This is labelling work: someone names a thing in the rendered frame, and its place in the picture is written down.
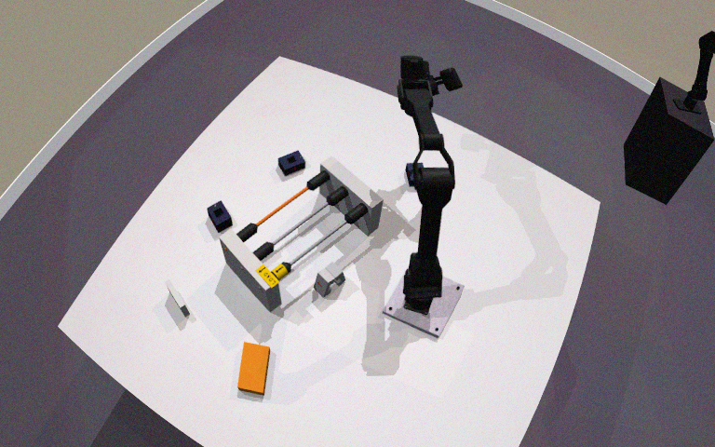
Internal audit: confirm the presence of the orange rectangular block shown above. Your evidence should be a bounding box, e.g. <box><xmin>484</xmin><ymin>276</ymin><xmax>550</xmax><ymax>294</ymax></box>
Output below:
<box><xmin>237</xmin><ymin>342</ymin><xmax>271</xmax><ymax>396</ymax></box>

